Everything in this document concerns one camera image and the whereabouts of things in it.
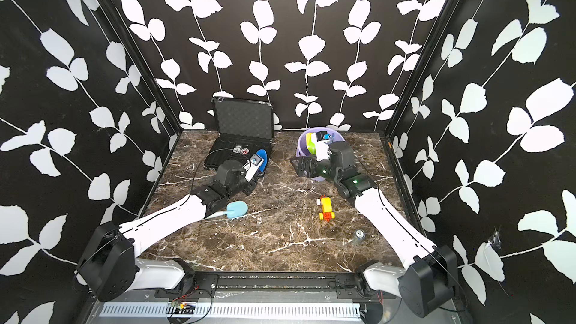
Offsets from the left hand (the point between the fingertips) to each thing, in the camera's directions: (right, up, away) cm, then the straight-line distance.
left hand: (255, 167), depth 84 cm
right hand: (+16, +5, -9) cm, 19 cm away
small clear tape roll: (+39, -25, -4) cm, 46 cm away
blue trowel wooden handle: (+4, +2, -8) cm, 9 cm away
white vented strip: (-13, -45, -14) cm, 48 cm away
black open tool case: (-11, +18, +27) cm, 34 cm away
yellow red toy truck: (+28, -15, +4) cm, 32 cm away
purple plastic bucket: (+19, +6, +7) cm, 21 cm away
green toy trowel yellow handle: (+22, +9, +14) cm, 27 cm away
